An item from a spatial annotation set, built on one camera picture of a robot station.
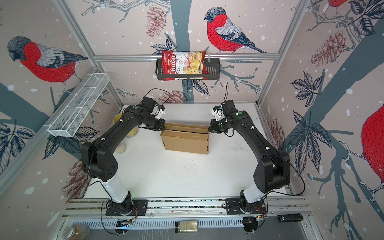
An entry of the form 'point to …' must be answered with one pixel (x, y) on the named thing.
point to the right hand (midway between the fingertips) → (206, 131)
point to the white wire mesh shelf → (68, 123)
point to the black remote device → (285, 218)
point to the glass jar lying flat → (186, 226)
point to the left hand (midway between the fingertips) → (164, 128)
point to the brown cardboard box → (188, 137)
